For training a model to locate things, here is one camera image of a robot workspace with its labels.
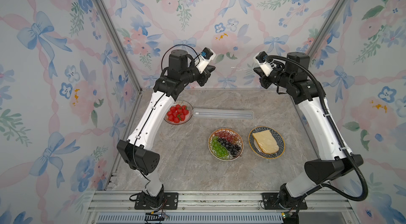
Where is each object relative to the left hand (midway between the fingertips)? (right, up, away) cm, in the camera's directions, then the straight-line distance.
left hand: (213, 65), depth 68 cm
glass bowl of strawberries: (-20, -22, +35) cm, 46 cm away
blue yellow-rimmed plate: (+26, -42, +22) cm, 54 cm away
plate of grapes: (+8, -39, +20) cm, 45 cm away
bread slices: (+32, -38, +22) cm, 54 cm away
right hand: (+20, 0, +1) cm, 20 cm away
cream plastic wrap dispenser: (+9, -23, +41) cm, 48 cm away
